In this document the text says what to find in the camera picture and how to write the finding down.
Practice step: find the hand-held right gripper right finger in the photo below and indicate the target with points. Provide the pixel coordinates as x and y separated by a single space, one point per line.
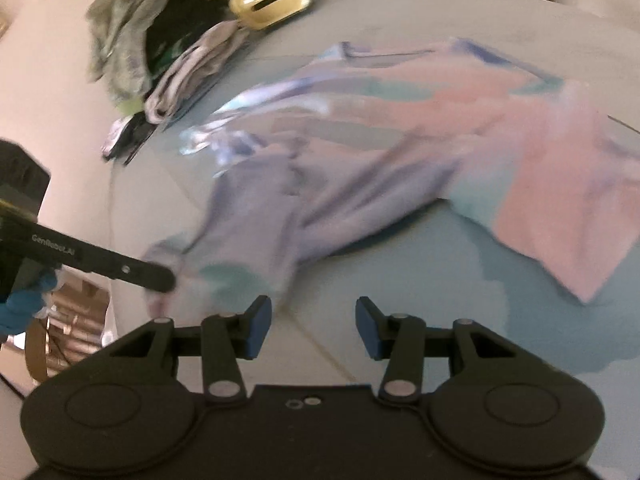
367 327

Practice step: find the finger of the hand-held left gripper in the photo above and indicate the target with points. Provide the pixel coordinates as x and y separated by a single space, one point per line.
100 260

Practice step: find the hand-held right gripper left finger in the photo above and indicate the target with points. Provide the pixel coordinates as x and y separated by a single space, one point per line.
260 327

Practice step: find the pastel tie-dye shirt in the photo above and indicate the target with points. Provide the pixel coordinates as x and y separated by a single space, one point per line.
400 125

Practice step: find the person's left hand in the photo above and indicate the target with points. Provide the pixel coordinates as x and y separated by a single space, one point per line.
20 310

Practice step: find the blue white printed tablecloth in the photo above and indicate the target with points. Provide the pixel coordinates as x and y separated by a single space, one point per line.
400 270

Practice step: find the black white garment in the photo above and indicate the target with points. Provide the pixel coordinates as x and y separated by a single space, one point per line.
127 135

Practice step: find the green grey garment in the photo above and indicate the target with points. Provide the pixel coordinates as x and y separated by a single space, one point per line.
125 25

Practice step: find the beige grey garment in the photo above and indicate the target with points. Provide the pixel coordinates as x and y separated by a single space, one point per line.
190 70

